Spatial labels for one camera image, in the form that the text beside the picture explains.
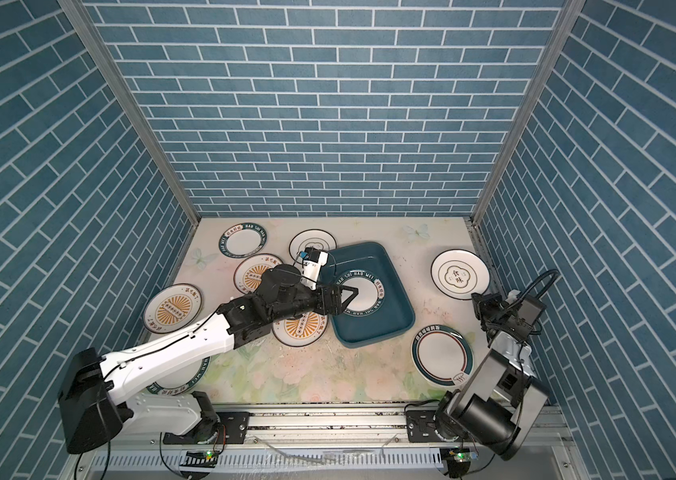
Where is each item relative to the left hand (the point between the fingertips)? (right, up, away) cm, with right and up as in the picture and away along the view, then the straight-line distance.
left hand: (348, 292), depth 71 cm
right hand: (+36, -2, +15) cm, 39 cm away
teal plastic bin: (+15, -11, +23) cm, 29 cm away
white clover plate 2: (+33, +2, +20) cm, 39 cm away
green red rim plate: (+29, -23, +19) cm, 41 cm away
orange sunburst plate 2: (-56, -9, +23) cm, 62 cm away
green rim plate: (-41, +13, +41) cm, 60 cm away
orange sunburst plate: (-36, +3, +34) cm, 49 cm away
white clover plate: (-15, +14, +43) cm, 48 cm away
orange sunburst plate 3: (-16, -15, +18) cm, 29 cm away
